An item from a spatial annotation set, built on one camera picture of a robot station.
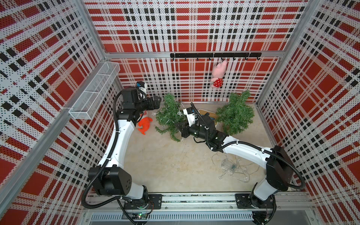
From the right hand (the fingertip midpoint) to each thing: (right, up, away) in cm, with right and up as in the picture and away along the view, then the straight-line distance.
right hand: (176, 124), depth 73 cm
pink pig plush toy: (+27, +34, +20) cm, 48 cm away
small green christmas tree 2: (+35, +5, +8) cm, 37 cm away
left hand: (-12, +14, +4) cm, 19 cm away
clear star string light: (+1, +6, 0) cm, 6 cm away
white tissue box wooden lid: (+18, +8, +35) cm, 40 cm away
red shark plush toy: (-26, -1, +29) cm, 39 cm away
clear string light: (+34, -27, +13) cm, 45 cm away
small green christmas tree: (-4, +4, +5) cm, 8 cm away
